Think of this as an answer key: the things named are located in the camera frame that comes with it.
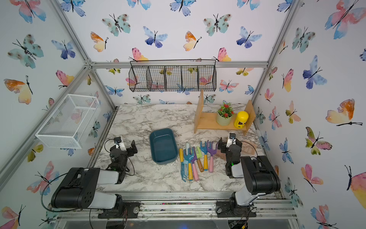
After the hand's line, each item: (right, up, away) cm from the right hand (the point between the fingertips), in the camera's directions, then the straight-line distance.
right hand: (231, 137), depth 91 cm
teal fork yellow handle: (-32, -14, -2) cm, 35 cm away
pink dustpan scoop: (+13, -8, +5) cm, 15 cm away
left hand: (-65, -2, -1) cm, 65 cm away
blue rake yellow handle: (-16, -8, +3) cm, 19 cm away
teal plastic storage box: (-43, -6, +2) cm, 43 cm away
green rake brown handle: (-20, -12, +3) cm, 23 cm away
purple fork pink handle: (-12, -10, +2) cm, 15 cm away
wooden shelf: (-16, +11, +10) cm, 22 cm away
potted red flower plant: (-4, +14, 0) cm, 15 cm away
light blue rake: (-29, -15, -2) cm, 32 cm away
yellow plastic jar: (+7, +11, 0) cm, 13 cm away
